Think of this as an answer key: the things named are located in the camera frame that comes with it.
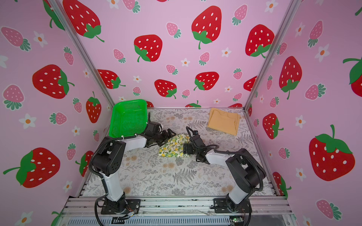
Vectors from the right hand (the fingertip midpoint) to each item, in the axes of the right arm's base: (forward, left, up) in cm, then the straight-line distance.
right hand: (187, 146), depth 93 cm
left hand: (+7, +10, +1) cm, 12 cm away
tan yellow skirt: (+28, -28, -4) cm, 40 cm away
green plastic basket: (+26, +51, -4) cm, 58 cm away
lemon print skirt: (+1, +9, -2) cm, 9 cm away
